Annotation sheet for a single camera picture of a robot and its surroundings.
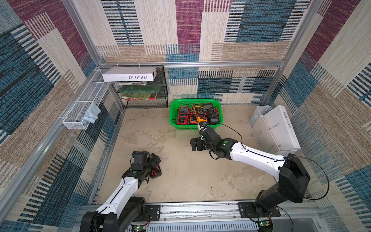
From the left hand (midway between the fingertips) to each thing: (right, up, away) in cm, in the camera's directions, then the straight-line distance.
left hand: (155, 161), depth 88 cm
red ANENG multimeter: (+34, +35, +20) cm, 53 cm away
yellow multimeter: (+28, +29, +11) cm, 42 cm away
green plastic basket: (+9, +36, +26) cm, 46 cm away
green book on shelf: (-12, +43, +6) cm, 45 cm away
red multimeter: (+16, +28, +17) cm, 37 cm away
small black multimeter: (+36, +27, +11) cm, 47 cm away
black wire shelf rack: (-1, +40, +32) cm, 51 cm away
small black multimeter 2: (+2, -5, -5) cm, 7 cm away
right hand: (+25, +14, -4) cm, 29 cm away
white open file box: (+66, +16, +3) cm, 68 cm away
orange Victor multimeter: (+23, +29, +16) cm, 40 cm away
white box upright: (+72, +20, -6) cm, 75 cm away
